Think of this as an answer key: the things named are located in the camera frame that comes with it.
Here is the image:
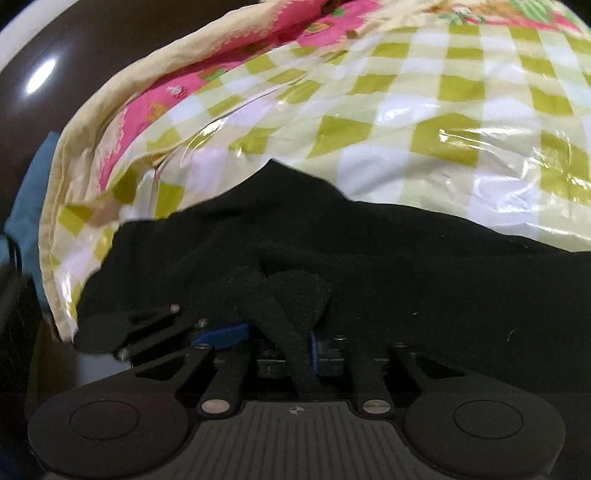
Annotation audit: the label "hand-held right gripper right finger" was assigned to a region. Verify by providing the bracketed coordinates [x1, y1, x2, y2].
[311, 330, 462, 416]

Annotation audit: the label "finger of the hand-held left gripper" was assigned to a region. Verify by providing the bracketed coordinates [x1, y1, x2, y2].
[115, 304, 251, 361]

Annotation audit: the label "black pants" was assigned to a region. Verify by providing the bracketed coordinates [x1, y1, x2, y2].
[74, 158, 591, 402]

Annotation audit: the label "dark brown headboard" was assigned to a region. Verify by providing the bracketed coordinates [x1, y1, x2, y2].
[0, 0, 264, 259]

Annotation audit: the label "checkered printed quilt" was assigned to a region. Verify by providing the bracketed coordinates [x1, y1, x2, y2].
[39, 0, 591, 344]

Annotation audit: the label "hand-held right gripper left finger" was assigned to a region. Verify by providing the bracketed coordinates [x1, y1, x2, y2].
[134, 345, 289, 417]

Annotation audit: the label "teal cloth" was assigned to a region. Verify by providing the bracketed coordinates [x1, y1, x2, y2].
[4, 130, 63, 319]

